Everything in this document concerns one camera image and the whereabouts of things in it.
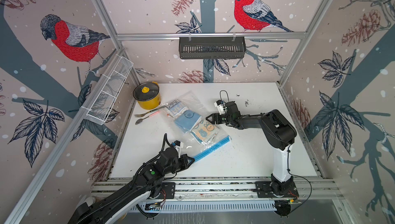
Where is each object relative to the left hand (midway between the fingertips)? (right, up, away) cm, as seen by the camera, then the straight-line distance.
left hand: (197, 159), depth 79 cm
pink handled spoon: (-39, +17, +21) cm, 48 cm away
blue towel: (-6, +17, +16) cm, 25 cm away
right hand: (+9, +19, +20) cm, 29 cm away
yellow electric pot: (-32, +27, +24) cm, 49 cm away
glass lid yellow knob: (-35, +36, +21) cm, 55 cm away
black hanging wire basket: (+10, +67, +25) cm, 72 cm away
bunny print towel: (+4, +11, +14) cm, 18 cm away
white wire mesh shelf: (-54, +28, +6) cm, 61 cm away
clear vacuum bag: (-3, +4, +7) cm, 9 cm away
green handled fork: (-38, +20, +23) cm, 48 cm away
